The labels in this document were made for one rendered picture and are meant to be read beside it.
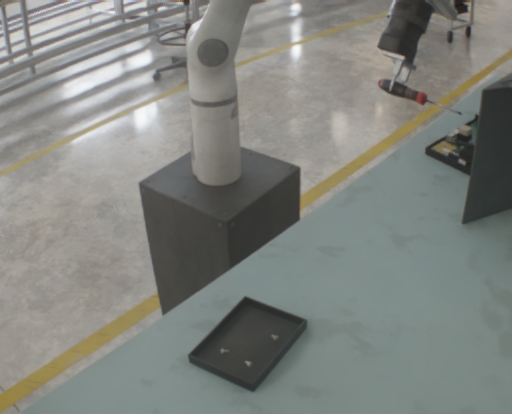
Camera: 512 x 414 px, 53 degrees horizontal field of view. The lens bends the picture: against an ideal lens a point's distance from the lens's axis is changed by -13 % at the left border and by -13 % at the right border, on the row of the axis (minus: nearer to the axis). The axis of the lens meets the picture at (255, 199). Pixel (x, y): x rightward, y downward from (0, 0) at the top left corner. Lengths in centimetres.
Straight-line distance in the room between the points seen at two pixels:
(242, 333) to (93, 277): 174
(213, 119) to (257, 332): 56
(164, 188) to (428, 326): 69
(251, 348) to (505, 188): 44
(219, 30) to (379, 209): 42
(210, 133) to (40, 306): 135
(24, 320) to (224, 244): 130
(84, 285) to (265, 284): 167
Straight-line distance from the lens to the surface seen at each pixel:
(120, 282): 229
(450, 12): 101
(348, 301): 67
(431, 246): 77
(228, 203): 111
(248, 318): 65
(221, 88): 109
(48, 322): 220
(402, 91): 97
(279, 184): 117
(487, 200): 83
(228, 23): 102
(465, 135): 103
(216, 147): 112
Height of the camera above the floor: 146
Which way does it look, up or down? 33 degrees down
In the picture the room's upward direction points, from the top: 2 degrees counter-clockwise
